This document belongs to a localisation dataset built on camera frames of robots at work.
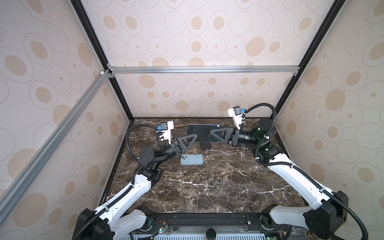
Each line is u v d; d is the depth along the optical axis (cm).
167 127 56
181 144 56
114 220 43
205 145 103
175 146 54
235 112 55
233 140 55
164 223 73
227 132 56
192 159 97
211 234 62
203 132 58
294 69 92
